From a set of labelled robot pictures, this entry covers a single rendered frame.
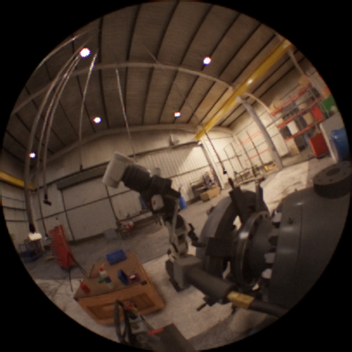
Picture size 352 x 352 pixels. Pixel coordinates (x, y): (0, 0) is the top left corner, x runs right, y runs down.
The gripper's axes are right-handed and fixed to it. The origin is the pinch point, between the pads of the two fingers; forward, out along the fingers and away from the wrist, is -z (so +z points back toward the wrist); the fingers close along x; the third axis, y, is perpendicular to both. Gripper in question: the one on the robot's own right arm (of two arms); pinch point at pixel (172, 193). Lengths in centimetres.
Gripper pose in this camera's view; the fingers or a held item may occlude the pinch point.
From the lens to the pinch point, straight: 45.4
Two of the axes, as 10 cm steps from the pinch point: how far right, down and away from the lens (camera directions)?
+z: -8.7, -4.1, -2.7
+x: 4.7, -5.2, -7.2
